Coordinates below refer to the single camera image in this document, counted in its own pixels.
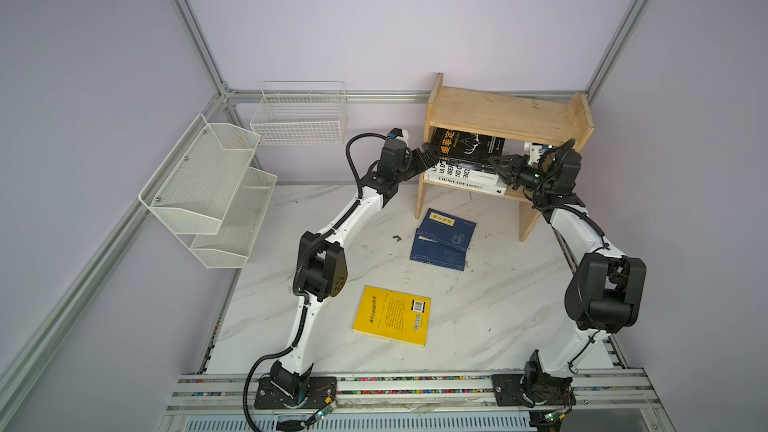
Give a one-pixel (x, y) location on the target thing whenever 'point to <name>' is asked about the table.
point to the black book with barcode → (468, 163)
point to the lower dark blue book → (429, 250)
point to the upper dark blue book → (448, 229)
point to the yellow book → (392, 315)
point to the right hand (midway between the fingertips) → (487, 160)
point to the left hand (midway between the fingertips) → (431, 154)
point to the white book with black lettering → (447, 169)
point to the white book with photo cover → (477, 186)
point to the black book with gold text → (462, 144)
